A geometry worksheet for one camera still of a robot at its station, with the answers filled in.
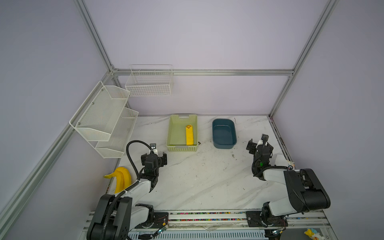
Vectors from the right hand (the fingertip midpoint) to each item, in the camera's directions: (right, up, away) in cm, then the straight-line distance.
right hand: (259, 140), depth 90 cm
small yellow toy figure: (+15, -41, -23) cm, 50 cm away
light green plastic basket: (-53, -1, +14) cm, 55 cm away
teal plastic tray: (-19, +3, +15) cm, 24 cm away
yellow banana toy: (-80, -22, -8) cm, 83 cm away
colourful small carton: (+18, -15, -2) cm, 23 cm away
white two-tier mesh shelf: (-92, +12, -5) cm, 93 cm away
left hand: (-65, -8, -1) cm, 65 cm away
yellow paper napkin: (-44, +3, +17) cm, 47 cm away
